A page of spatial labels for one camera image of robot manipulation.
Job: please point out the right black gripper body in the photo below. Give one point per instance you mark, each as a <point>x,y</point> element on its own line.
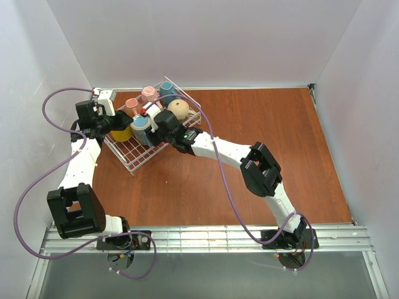
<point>156,137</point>

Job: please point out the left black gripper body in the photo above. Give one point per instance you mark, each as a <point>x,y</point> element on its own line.
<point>123,119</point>

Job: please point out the blue mug with yellow inside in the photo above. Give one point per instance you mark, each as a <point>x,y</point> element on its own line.
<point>139,126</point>

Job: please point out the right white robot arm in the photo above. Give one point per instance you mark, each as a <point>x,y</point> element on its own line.
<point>260,170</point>

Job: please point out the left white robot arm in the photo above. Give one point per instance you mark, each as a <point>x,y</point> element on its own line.
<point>75,208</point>

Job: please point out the beige round mug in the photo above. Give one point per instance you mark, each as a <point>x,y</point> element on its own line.
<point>181,110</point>

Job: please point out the salmon pink dotted mug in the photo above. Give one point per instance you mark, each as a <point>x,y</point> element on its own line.
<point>132,107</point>

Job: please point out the light pink faceted mug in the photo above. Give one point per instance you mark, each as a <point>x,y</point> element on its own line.
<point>148,94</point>

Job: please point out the teal dotted mug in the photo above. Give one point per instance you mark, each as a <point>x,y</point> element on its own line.
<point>168,92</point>

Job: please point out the white wire dish rack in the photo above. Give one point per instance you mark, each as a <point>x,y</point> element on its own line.
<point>131,153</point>

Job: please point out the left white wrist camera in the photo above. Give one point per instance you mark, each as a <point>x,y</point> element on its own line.
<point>106,98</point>

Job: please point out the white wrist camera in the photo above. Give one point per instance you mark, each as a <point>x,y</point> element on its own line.
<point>151,110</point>
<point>106,98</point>

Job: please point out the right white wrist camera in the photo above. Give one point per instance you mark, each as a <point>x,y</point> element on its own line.
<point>151,110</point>

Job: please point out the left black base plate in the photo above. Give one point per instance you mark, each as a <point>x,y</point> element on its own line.
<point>137,241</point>

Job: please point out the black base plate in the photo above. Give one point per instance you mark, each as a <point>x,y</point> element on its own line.
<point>287,241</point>
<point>137,241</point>

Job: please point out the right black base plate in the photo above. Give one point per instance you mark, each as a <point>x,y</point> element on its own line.
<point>287,241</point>

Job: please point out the aluminium frame rail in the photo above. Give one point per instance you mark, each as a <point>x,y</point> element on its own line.
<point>206,239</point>

